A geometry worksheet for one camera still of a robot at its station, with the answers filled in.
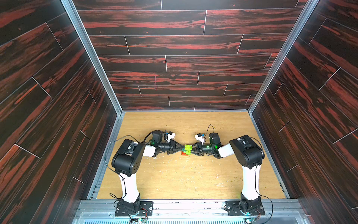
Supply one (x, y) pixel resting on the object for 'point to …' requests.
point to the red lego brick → (183, 153)
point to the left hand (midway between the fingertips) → (183, 149)
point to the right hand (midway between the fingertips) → (189, 149)
